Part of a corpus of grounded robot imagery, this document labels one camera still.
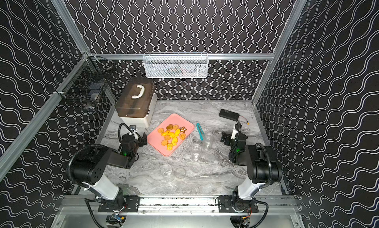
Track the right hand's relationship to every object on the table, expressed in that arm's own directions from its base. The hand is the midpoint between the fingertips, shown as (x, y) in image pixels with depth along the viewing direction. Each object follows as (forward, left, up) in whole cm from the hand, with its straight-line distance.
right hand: (231, 132), depth 96 cm
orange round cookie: (-6, +44, -3) cm, 44 cm away
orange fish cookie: (0, +40, -3) cm, 40 cm away
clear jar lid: (-15, +14, -4) cm, 21 cm away
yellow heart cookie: (+2, +36, -2) cm, 36 cm away
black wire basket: (+20, +93, +23) cm, 98 cm away
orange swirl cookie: (+6, +42, -3) cm, 42 cm away
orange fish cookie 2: (-4, +37, -4) cm, 38 cm away
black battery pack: (+18, -2, -3) cm, 18 cm away
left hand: (-2, +62, +4) cm, 62 cm away
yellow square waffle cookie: (-9, +40, -4) cm, 41 cm away
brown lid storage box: (+14, +62, +16) cm, 66 cm away
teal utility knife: (+3, +20, -4) cm, 20 cm away
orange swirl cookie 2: (+6, +38, -3) cm, 38 cm away
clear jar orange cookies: (-25, +40, -5) cm, 47 cm away
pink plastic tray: (-2, +42, -3) cm, 42 cm away
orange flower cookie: (+3, +47, -3) cm, 47 cm away
